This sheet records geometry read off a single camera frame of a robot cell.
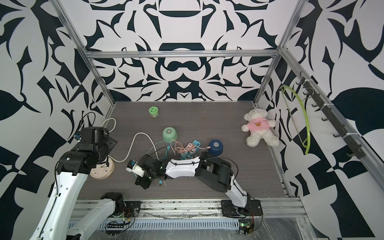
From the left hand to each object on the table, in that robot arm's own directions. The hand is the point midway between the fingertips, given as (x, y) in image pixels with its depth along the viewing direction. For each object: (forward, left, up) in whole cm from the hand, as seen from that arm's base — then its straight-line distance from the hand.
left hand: (108, 139), depth 71 cm
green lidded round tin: (+34, -13, -20) cm, 42 cm away
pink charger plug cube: (+4, -38, -17) cm, 42 cm away
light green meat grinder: (+12, -26, -14) cm, 32 cm away
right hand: (-12, -10, -20) cm, 25 cm away
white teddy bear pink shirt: (+16, -82, -17) cm, 86 cm away
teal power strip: (0, -36, -20) cm, 41 cm away
